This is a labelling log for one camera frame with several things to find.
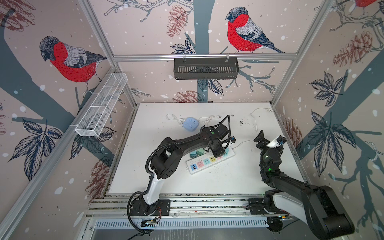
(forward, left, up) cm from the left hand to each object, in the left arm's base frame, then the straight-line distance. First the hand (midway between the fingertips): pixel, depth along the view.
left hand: (220, 153), depth 88 cm
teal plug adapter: (+1, +17, -3) cm, 17 cm away
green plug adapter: (+2, +12, -2) cm, 12 cm away
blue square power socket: (+23, +18, -1) cm, 30 cm away
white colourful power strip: (-6, +12, -2) cm, 13 cm away
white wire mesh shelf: (+6, +65, +26) cm, 70 cm away
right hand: (+4, -26, +12) cm, 29 cm away
